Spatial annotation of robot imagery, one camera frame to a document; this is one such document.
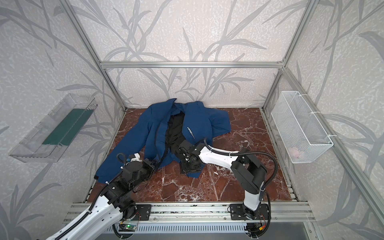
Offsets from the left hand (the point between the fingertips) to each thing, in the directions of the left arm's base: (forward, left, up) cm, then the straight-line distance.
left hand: (162, 155), depth 79 cm
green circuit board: (-31, +13, -13) cm, 36 cm away
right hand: (-3, -12, -9) cm, 15 cm away
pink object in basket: (-1, -67, +9) cm, 67 cm away
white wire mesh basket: (-1, -63, +23) cm, 67 cm away
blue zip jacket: (+26, -13, -8) cm, 30 cm away
